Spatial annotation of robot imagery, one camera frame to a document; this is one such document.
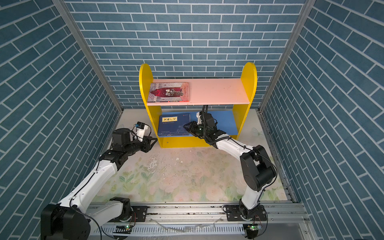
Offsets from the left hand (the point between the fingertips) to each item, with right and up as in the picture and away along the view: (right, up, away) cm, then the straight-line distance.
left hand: (154, 138), depth 81 cm
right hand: (+15, +7, +5) cm, 17 cm away
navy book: (+9, +7, +6) cm, 13 cm away
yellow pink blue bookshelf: (+44, +25, +22) cm, 55 cm away
